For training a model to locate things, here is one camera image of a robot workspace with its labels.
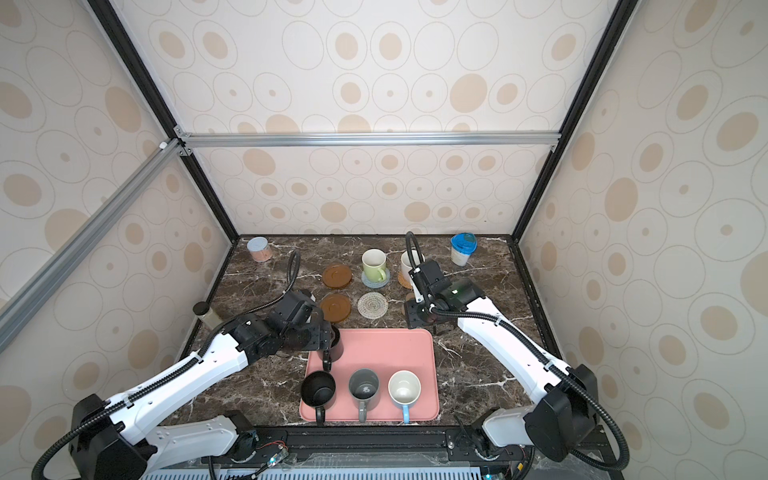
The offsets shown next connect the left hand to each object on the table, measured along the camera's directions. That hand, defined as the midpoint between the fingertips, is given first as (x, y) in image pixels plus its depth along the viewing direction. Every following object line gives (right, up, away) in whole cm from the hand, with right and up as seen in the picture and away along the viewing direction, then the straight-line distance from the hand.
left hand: (332, 336), depth 77 cm
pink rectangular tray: (+14, -8, +13) cm, 21 cm away
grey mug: (+8, -15, +4) cm, 18 cm away
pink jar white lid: (-33, +24, +32) cm, 52 cm away
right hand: (+24, +5, +3) cm, 25 cm away
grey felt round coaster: (+10, +11, +28) cm, 32 cm away
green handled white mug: (+10, +18, +23) cm, 31 cm away
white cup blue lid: (+40, +25, +27) cm, 55 cm away
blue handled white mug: (+19, -15, +4) cm, 24 cm away
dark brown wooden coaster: (-4, +14, +29) cm, 33 cm away
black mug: (-5, -15, +4) cm, 17 cm away
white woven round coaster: (+9, +5, +22) cm, 25 cm away
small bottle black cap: (-40, +5, +11) cm, 42 cm away
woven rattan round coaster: (+20, +13, +29) cm, 37 cm away
